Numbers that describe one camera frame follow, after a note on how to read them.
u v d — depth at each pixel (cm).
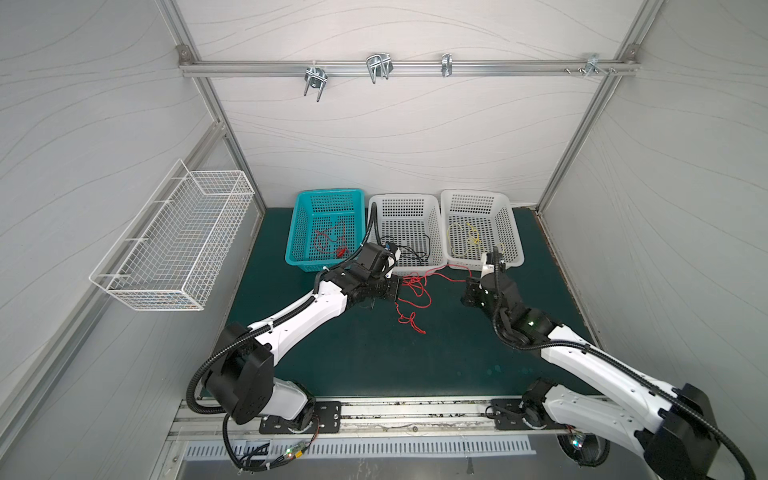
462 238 111
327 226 115
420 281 82
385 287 71
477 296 71
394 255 76
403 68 80
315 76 79
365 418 75
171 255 68
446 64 76
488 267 70
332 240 111
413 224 115
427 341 87
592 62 77
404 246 108
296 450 69
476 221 115
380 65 77
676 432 39
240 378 41
